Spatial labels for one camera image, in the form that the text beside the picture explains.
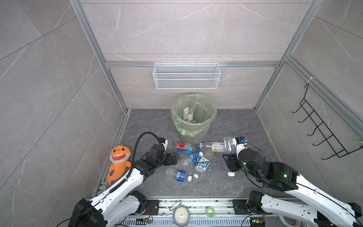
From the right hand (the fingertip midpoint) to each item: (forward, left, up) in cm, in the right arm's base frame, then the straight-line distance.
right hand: (228, 155), depth 67 cm
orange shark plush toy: (+8, +61, -15) cm, 63 cm away
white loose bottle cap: (-3, +15, -21) cm, 26 cm away
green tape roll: (-20, +8, -25) cm, 33 cm away
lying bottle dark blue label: (-2, +27, -19) cm, 33 cm away
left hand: (+8, +27, -13) cm, 31 cm away
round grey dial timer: (-22, +23, -20) cm, 37 cm away
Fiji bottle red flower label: (+14, +20, -19) cm, 31 cm away
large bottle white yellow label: (+15, +1, -18) cm, 24 cm away
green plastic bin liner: (+36, +7, -7) cm, 38 cm away
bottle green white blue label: (+3, +10, -19) cm, 22 cm away
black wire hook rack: (0, -46, +7) cm, 47 cm away
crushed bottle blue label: (+6, +19, -20) cm, 28 cm away
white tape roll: (-26, -29, -23) cm, 45 cm away
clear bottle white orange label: (+33, +18, -6) cm, 38 cm away
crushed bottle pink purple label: (+1, 0, +5) cm, 5 cm away
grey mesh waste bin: (+21, +10, -17) cm, 29 cm away
